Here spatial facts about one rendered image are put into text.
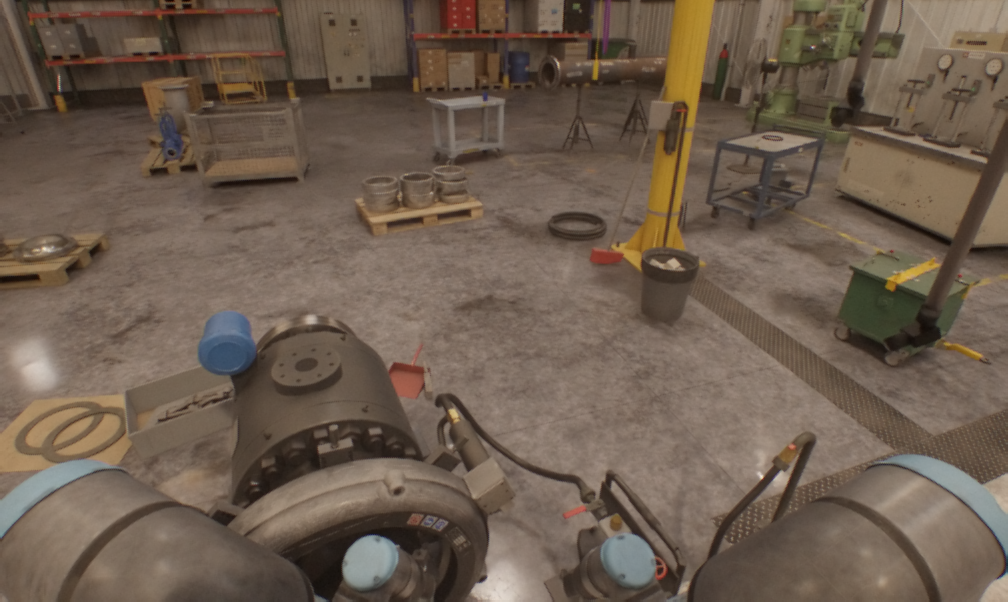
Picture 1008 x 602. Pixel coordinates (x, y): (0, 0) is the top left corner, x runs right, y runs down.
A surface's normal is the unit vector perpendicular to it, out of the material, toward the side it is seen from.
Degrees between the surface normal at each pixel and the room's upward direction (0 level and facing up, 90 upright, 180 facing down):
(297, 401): 8
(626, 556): 19
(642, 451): 0
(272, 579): 53
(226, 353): 90
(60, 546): 25
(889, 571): 32
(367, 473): 13
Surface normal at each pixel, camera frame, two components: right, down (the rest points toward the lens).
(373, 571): -0.14, -0.69
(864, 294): -0.88, 0.22
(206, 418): 0.59, 0.39
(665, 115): -0.44, 0.42
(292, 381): 0.00, -0.88
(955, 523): 0.18, -0.61
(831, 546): -0.46, -0.74
